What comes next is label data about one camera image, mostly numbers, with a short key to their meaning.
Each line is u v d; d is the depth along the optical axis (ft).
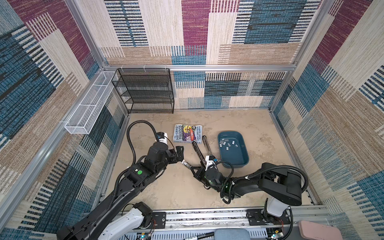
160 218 2.44
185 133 3.44
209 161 2.60
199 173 2.40
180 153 2.16
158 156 1.74
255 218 2.40
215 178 2.08
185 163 2.80
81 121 2.30
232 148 3.24
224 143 3.33
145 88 3.56
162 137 2.10
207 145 3.25
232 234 2.21
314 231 2.25
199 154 3.08
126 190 1.52
